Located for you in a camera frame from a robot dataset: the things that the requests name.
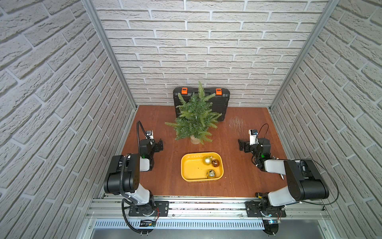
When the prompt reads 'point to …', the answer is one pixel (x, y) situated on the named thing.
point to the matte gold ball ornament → (207, 160)
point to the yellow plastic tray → (193, 169)
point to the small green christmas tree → (195, 118)
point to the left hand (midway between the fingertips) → (154, 137)
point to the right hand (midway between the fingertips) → (247, 138)
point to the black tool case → (220, 100)
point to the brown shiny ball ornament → (215, 163)
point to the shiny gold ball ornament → (211, 174)
